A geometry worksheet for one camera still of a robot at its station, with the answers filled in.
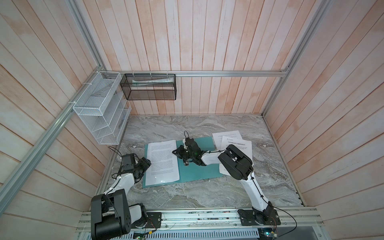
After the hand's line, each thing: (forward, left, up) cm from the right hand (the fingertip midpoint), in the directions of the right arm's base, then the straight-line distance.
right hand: (170, 152), depth 97 cm
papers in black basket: (+29, +20, +33) cm, 49 cm away
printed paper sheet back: (+15, -33, -3) cm, 36 cm away
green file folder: (-13, -15, -2) cm, 20 cm away
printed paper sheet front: (-9, +3, -2) cm, 10 cm away
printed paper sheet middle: (+8, -51, -2) cm, 51 cm away
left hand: (-10, +13, 0) cm, 16 cm away
